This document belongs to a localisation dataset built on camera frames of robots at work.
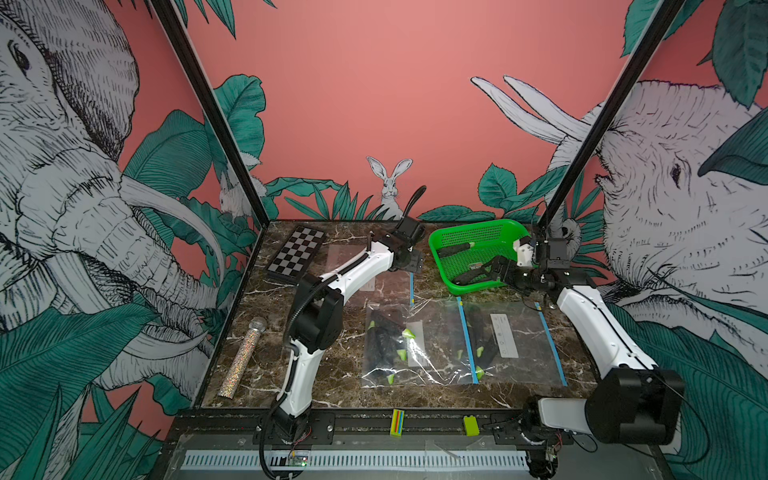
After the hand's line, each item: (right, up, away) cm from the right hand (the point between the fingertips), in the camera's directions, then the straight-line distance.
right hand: (491, 267), depth 83 cm
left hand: (-23, +3, +10) cm, 25 cm away
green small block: (-8, -40, -9) cm, 42 cm away
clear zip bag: (-21, -22, +1) cm, 31 cm away
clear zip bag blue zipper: (+6, -22, +2) cm, 23 cm away
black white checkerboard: (-64, +2, +21) cm, 67 cm away
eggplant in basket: (-9, +4, +26) cm, 28 cm away
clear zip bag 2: (-28, -9, +18) cm, 34 cm away
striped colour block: (-27, -38, -10) cm, 48 cm away
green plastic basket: (+11, +10, +34) cm, 37 cm away
